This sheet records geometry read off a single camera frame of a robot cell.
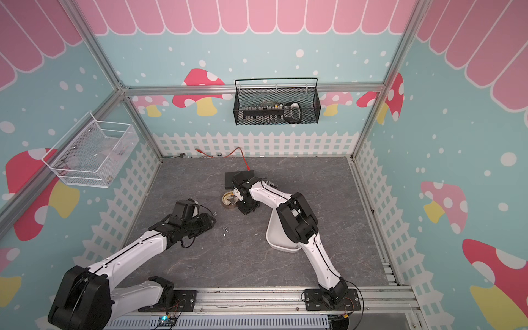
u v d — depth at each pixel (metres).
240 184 0.80
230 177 0.98
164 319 0.74
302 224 0.59
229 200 1.00
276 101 0.93
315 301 0.76
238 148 1.20
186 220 0.68
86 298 0.40
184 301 0.75
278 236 0.89
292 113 0.89
